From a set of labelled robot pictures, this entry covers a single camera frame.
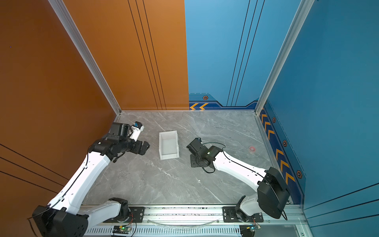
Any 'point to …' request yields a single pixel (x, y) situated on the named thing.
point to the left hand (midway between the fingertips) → (142, 140)
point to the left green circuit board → (120, 229)
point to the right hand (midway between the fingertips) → (195, 161)
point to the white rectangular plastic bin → (168, 147)
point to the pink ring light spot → (252, 148)
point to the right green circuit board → (248, 230)
